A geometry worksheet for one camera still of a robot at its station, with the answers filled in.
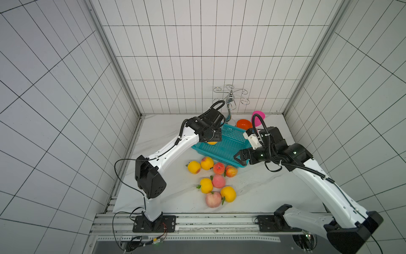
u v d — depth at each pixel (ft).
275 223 2.21
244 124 3.84
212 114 1.99
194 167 2.82
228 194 2.54
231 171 2.76
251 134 2.07
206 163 2.87
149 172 1.43
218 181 2.67
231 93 2.95
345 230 1.26
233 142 3.40
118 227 2.41
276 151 1.68
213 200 2.44
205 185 2.60
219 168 2.80
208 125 1.81
